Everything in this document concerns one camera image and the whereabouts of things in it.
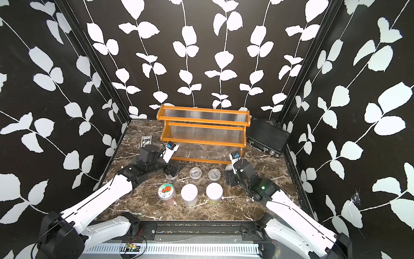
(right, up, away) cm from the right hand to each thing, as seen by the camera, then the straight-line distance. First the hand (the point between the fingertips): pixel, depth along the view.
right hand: (229, 167), depth 78 cm
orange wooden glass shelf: (-13, +21, +22) cm, 33 cm away
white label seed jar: (-19, -13, -1) cm, 23 cm away
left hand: (-26, +5, +2) cm, 26 cm away
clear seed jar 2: (-18, -5, +11) cm, 22 cm away
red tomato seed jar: (-31, -13, 0) cm, 34 cm away
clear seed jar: (-30, -8, +9) cm, 32 cm away
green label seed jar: (-8, -12, 0) cm, 14 cm away
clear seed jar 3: (-7, -6, +10) cm, 14 cm away
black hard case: (+28, +14, +27) cm, 41 cm away
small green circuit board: (-44, -35, -6) cm, 57 cm away
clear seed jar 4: (0, 0, +1) cm, 1 cm away
